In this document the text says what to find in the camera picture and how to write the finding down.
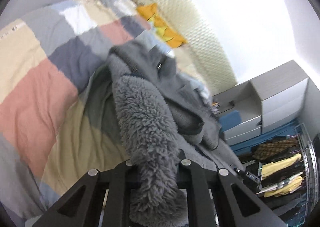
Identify patchwork colour block quilt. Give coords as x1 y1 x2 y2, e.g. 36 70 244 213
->
0 0 216 220

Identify grey built-in wardrobe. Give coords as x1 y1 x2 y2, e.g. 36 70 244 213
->
213 60 309 146

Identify grey fleece zip jacket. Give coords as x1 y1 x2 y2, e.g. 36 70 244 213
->
85 40 241 226

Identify cream quilted headboard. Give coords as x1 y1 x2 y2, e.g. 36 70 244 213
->
135 0 237 94

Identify bottles on side shelf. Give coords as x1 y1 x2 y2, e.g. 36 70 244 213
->
211 102 220 115

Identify blue padded chair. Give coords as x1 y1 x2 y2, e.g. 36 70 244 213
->
219 110 242 132

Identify yellow pikachu plush pillow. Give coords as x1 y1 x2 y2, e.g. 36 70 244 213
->
136 3 188 49

